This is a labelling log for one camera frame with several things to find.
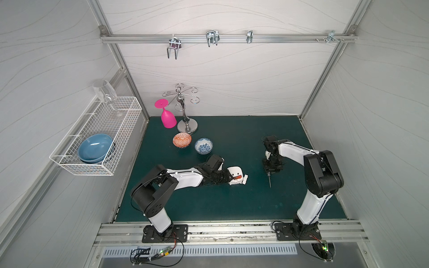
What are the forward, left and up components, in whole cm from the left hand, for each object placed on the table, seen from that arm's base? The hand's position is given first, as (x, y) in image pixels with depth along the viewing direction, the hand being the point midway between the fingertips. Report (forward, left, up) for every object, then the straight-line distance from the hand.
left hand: (232, 180), depth 87 cm
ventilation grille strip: (-31, +47, -3) cm, 56 cm away
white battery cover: (+2, -7, -3) cm, 8 cm away
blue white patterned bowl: (+23, +17, -2) cm, 29 cm away
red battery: (+2, -3, 0) cm, 4 cm away
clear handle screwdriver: (+4, -21, -2) cm, 21 cm away
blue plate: (-3, +54, +32) cm, 63 cm away
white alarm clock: (+5, -2, +1) cm, 5 cm away
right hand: (+8, -22, -3) cm, 23 cm away
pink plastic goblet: (+30, +38, +15) cm, 51 cm away
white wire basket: (+13, +60, +32) cm, 69 cm away
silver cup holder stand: (+39, +31, +1) cm, 49 cm away
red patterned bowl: (+27, +32, -2) cm, 42 cm away
